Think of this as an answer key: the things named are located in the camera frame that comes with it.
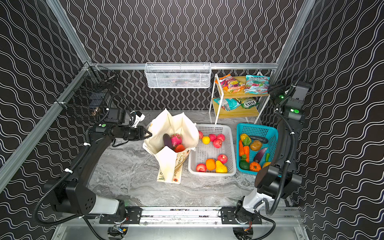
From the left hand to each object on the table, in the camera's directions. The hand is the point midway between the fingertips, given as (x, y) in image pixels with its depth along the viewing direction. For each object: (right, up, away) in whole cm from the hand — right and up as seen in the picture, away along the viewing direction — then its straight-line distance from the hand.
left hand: (154, 134), depth 77 cm
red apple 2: (+38, -3, +23) cm, 45 cm away
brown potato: (+60, -8, +18) cm, 63 cm away
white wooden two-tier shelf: (+46, +21, +8) cm, 51 cm away
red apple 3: (+36, -6, +19) cm, 41 cm away
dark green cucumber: (+61, -4, +24) cm, 66 cm away
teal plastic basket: (+69, +1, +23) cm, 72 cm away
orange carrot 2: (+54, -11, +18) cm, 58 cm away
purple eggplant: (+4, -5, +16) cm, 17 cm away
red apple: (+33, -3, +21) cm, 39 cm away
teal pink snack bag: (+56, +27, +7) cm, 62 cm away
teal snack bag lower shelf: (+44, +19, +23) cm, 53 cm away
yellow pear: (+35, -19, +8) cm, 41 cm away
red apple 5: (+25, -19, +9) cm, 32 cm away
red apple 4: (+38, -15, +13) cm, 43 cm away
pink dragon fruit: (+10, -4, +17) cm, 20 cm away
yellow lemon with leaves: (+29, -5, +20) cm, 35 cm away
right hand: (+58, +23, -5) cm, 62 cm away
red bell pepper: (+12, -9, +13) cm, 20 cm away
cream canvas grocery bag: (+8, -16, -4) cm, 19 cm away
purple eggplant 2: (+61, -14, +17) cm, 65 cm away
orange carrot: (+50, -11, +16) cm, 54 cm away
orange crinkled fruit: (+30, -18, +10) cm, 36 cm away
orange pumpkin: (+56, -19, +9) cm, 59 cm away
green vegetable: (+49, -18, +9) cm, 53 cm away
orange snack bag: (+41, +28, +7) cm, 50 cm away
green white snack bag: (+57, +20, +24) cm, 65 cm away
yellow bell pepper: (+54, -2, +23) cm, 59 cm away
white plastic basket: (+27, -12, +21) cm, 36 cm away
